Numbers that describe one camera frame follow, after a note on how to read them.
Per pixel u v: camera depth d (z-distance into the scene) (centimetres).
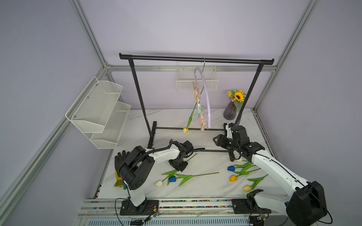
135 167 47
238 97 92
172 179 82
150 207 74
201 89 79
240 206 73
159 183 80
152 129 106
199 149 81
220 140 73
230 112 111
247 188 79
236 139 63
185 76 97
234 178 82
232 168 86
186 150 69
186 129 87
